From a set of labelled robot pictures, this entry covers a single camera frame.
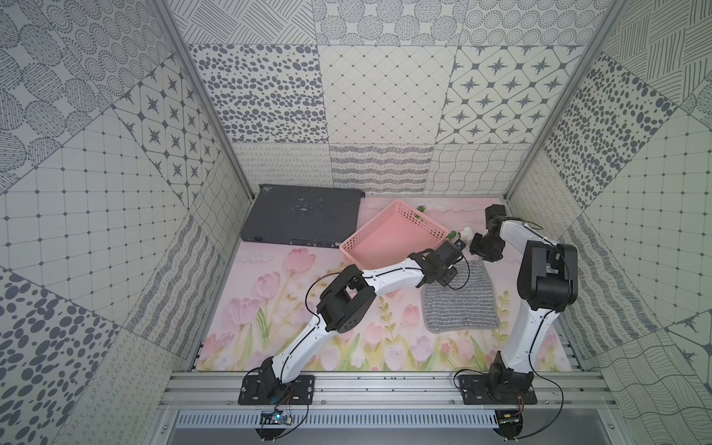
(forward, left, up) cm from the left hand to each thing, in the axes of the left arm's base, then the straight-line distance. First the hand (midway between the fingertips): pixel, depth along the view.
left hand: (445, 256), depth 95 cm
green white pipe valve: (+12, -11, -3) cm, 16 cm away
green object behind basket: (+27, +5, -4) cm, 27 cm away
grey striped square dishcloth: (-14, -6, -6) cm, 17 cm away
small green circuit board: (-47, +50, -6) cm, 69 cm away
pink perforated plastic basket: (+15, +16, -6) cm, 23 cm away
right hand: (+3, -14, -4) cm, 15 cm away
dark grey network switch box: (+20, +49, -2) cm, 53 cm away
